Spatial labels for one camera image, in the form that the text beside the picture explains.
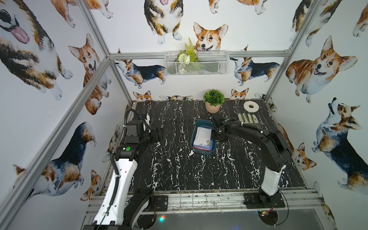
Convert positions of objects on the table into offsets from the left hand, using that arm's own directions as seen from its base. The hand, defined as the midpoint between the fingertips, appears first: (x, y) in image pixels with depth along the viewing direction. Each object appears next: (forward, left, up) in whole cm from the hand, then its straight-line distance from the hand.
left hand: (159, 128), depth 76 cm
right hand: (+3, -31, -18) cm, 36 cm away
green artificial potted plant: (+28, -33, -8) cm, 44 cm away
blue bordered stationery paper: (+4, -25, -22) cm, 33 cm away
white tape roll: (+35, -66, -24) cm, 79 cm away
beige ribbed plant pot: (+28, -33, -17) cm, 46 cm away
